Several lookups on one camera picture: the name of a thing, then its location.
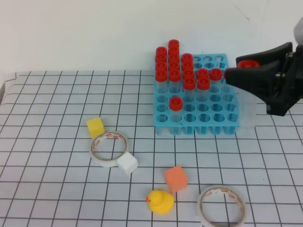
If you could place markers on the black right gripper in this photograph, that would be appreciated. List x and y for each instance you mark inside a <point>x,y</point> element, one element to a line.
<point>278,81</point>

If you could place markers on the red-capped clear test tube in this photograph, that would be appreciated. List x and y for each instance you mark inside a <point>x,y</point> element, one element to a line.
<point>246,99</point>

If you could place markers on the test tube column five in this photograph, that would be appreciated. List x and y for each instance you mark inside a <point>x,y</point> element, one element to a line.
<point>216,75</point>

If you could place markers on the test tube column four back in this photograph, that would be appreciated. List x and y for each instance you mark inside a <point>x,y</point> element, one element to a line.
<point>202,74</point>

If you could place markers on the test tube column four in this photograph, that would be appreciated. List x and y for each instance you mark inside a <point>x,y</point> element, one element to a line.
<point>202,74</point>
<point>203,84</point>

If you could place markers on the test tube column four front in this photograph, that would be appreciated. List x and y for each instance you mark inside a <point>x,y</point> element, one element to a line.
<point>203,84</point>

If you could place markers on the blue test tube rack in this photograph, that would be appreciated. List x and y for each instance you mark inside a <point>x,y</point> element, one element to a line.
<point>218,112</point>

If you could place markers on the test tube column three front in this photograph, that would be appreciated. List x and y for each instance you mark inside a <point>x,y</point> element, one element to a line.
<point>189,85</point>

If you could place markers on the test tube column three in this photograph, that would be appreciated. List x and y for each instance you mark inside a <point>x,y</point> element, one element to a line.
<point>186,57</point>
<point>189,73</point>
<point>187,65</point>
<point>189,85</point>

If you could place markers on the test tube column three back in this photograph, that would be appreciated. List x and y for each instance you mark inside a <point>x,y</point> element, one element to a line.
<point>186,57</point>

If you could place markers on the test tube column two front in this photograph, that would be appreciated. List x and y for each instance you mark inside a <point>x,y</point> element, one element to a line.
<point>174,81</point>

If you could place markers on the test tube column two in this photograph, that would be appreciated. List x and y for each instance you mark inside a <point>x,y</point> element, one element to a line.
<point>173,66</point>
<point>174,81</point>

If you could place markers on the front lone racked test tube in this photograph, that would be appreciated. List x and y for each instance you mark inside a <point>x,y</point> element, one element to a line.
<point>175,105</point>

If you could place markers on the test tube column one front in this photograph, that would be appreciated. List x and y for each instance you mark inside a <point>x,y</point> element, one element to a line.
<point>161,81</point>

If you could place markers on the orange foam cube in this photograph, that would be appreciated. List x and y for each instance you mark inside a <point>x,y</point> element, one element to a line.
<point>176,179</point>

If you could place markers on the white tape roll right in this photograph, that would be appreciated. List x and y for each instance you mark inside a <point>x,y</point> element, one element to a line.
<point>220,189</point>

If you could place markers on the white foam cube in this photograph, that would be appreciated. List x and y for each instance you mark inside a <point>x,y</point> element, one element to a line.
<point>127,163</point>

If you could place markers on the yellow rubber duck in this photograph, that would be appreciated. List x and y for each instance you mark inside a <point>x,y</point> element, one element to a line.
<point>160,201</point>

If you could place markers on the yellow foam cube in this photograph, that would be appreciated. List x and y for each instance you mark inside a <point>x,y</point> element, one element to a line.
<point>95,127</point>

